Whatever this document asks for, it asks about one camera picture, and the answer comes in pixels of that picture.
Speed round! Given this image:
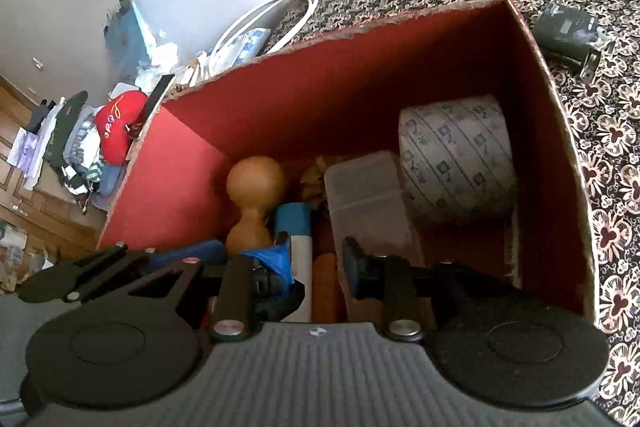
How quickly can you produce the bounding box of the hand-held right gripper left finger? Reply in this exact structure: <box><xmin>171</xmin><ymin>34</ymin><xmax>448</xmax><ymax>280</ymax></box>
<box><xmin>125</xmin><ymin>232</ymin><xmax>306</xmax><ymax>342</ymax></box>

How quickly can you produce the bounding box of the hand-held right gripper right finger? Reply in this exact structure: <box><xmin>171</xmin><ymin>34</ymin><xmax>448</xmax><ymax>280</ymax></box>
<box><xmin>342</xmin><ymin>236</ymin><xmax>511</xmax><ymax>342</ymax></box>

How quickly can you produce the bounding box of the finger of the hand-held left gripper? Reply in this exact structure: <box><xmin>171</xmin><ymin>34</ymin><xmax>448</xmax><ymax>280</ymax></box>
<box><xmin>17</xmin><ymin>241</ymin><xmax>227</xmax><ymax>304</ymax></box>

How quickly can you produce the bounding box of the white tube with blue cap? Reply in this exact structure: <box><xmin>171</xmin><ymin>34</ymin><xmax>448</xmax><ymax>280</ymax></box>
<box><xmin>272</xmin><ymin>203</ymin><xmax>315</xmax><ymax>323</ymax></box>

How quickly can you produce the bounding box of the clear plastic case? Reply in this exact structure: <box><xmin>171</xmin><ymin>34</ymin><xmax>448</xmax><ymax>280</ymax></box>
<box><xmin>324</xmin><ymin>151</ymin><xmax>427</xmax><ymax>268</ymax></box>

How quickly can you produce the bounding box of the patterned tape roll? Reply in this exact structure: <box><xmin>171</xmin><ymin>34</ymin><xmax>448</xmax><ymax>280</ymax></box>
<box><xmin>398</xmin><ymin>94</ymin><xmax>518</xmax><ymax>225</ymax></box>

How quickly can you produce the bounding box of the red cardboard box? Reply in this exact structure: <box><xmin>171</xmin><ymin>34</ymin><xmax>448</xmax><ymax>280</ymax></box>
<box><xmin>95</xmin><ymin>0</ymin><xmax>598</xmax><ymax>325</ymax></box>

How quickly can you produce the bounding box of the dark grey strapped device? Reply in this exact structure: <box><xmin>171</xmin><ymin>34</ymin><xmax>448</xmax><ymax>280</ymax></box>
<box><xmin>531</xmin><ymin>1</ymin><xmax>616</xmax><ymax>80</ymax></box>

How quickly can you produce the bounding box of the pine cone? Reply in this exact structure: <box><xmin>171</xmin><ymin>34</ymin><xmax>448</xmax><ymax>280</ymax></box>
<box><xmin>300</xmin><ymin>155</ymin><xmax>346</xmax><ymax>210</ymax></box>

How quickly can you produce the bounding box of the wooden gourd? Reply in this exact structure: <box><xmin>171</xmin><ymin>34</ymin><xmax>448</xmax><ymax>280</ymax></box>
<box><xmin>225</xmin><ymin>156</ymin><xmax>286</xmax><ymax>258</ymax></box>

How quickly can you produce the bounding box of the red cap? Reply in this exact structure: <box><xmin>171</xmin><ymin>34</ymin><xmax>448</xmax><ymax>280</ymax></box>
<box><xmin>95</xmin><ymin>90</ymin><xmax>151</xmax><ymax>165</ymax></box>

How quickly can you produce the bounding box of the dark phone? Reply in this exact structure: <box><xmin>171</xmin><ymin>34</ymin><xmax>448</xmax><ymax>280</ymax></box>
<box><xmin>142</xmin><ymin>74</ymin><xmax>177</xmax><ymax>128</ymax></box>

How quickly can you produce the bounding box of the pile of clothes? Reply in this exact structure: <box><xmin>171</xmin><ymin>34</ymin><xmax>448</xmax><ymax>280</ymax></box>
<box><xmin>10</xmin><ymin>91</ymin><xmax>121</xmax><ymax>208</ymax></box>

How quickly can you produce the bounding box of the white crumpled tissue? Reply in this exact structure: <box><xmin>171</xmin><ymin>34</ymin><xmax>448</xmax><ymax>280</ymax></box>
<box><xmin>135</xmin><ymin>42</ymin><xmax>181</xmax><ymax>92</ymax></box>

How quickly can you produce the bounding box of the blue and white packet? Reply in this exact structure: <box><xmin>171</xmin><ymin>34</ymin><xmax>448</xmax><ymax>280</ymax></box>
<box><xmin>220</xmin><ymin>27</ymin><xmax>273</xmax><ymax>68</ymax></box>

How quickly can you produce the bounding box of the blue box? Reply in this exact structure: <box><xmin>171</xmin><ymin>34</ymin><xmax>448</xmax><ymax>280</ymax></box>
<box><xmin>102</xmin><ymin>0</ymin><xmax>153</xmax><ymax>72</ymax></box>

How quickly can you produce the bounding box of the white coiled cable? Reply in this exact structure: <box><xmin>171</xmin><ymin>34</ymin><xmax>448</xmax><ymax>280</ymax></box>
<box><xmin>207</xmin><ymin>0</ymin><xmax>320</xmax><ymax>75</ymax></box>

